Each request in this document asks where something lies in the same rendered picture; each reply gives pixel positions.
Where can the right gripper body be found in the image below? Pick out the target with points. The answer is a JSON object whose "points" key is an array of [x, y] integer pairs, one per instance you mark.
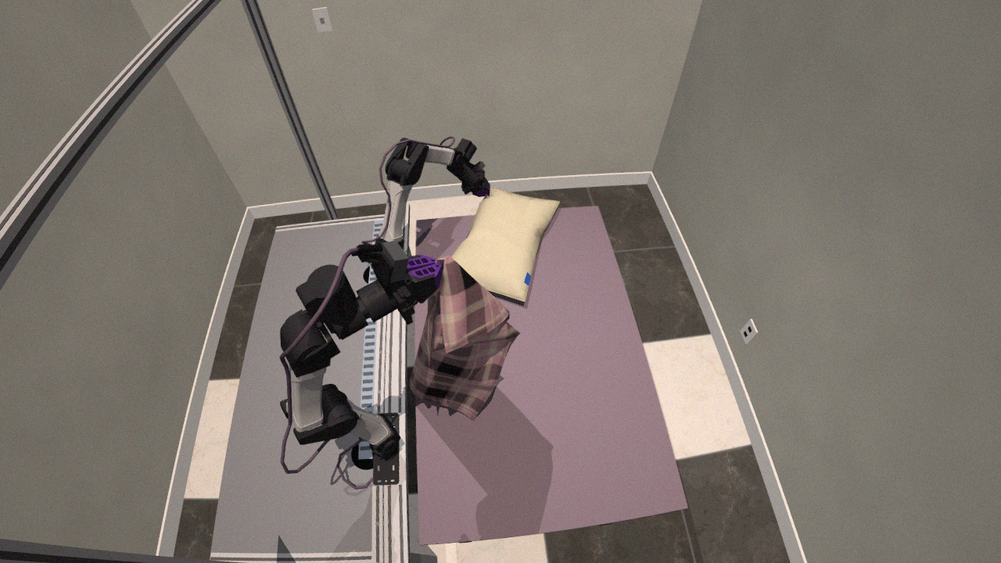
{"points": [[379, 304]]}

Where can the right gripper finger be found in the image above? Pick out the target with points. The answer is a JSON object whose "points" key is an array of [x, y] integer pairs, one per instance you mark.
{"points": [[436, 269], [420, 262]]}

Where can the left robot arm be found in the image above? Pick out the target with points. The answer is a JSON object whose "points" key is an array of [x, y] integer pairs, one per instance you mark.
{"points": [[403, 174]]}

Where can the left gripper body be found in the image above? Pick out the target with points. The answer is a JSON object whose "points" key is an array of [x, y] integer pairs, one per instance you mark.
{"points": [[474, 181]]}

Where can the cream pillow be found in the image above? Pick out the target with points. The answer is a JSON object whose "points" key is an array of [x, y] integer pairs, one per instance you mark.
{"points": [[503, 241]]}

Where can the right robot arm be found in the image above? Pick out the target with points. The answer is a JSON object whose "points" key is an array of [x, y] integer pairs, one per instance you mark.
{"points": [[389, 264]]}

